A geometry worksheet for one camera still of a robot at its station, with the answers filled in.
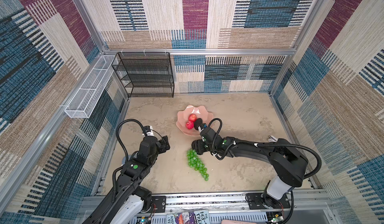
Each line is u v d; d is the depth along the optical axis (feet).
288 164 1.49
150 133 2.26
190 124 3.22
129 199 1.99
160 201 2.45
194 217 2.25
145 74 3.62
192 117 3.28
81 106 2.30
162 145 1.99
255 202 2.40
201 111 3.48
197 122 3.35
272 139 3.08
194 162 2.72
